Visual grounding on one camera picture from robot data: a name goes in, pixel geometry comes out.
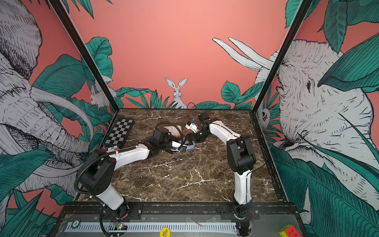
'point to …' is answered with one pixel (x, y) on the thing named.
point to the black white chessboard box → (119, 133)
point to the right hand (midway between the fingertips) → (188, 140)
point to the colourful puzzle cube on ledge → (289, 230)
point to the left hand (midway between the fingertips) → (181, 137)
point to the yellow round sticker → (165, 232)
